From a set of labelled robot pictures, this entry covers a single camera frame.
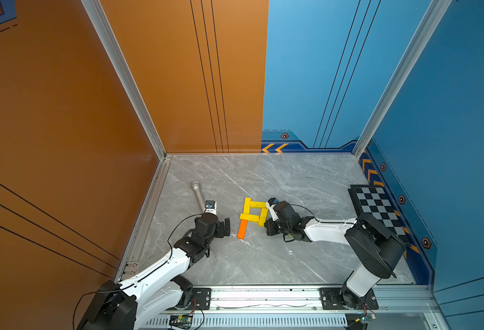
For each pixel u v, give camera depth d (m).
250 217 0.94
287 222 0.70
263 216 0.94
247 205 0.97
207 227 0.64
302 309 0.72
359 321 0.70
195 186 1.02
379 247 0.46
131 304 0.41
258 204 0.97
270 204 0.84
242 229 0.91
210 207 0.74
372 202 0.96
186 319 0.71
